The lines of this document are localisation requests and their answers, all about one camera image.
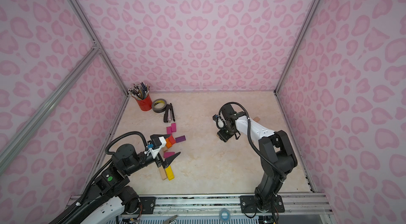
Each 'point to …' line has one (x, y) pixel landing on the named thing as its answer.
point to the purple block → (180, 139)
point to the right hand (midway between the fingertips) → (224, 133)
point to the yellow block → (170, 173)
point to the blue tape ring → (226, 211)
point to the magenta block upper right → (173, 127)
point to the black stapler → (169, 106)
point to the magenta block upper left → (168, 130)
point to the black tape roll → (159, 105)
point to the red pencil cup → (145, 104)
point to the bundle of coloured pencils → (140, 91)
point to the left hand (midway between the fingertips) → (175, 145)
